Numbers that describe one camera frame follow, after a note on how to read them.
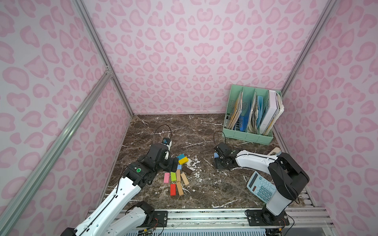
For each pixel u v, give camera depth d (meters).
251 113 0.91
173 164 0.66
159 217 0.73
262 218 0.65
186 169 0.90
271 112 0.89
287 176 0.46
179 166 0.90
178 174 0.87
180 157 0.96
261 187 0.80
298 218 0.75
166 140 0.64
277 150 0.95
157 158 0.54
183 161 0.93
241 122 1.13
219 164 0.82
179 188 0.82
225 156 0.72
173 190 0.83
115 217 0.43
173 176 0.86
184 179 0.86
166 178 0.86
